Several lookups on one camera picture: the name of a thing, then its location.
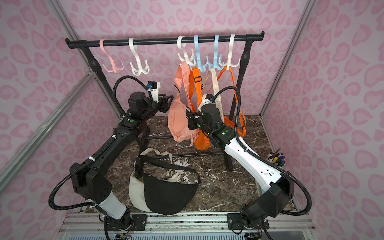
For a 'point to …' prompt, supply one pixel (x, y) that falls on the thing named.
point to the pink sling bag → (177, 125)
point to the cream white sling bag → (174, 176)
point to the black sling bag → (164, 197)
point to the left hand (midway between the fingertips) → (171, 94)
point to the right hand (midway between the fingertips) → (188, 114)
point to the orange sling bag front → (202, 140)
